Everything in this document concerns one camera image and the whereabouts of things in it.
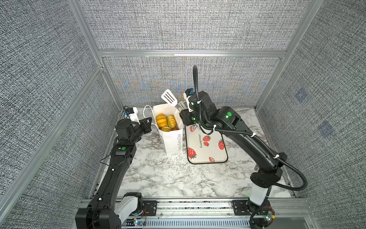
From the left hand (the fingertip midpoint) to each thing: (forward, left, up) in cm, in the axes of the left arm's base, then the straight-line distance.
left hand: (152, 118), depth 75 cm
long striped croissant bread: (+4, -10, -8) cm, 13 cm away
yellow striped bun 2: (+3, -6, -14) cm, 15 cm away
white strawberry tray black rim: (-3, -29, -29) cm, 41 cm away
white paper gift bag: (-7, -10, -12) cm, 17 cm away
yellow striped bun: (+6, -4, -10) cm, 12 cm away
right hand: (-3, -16, +8) cm, 18 cm away
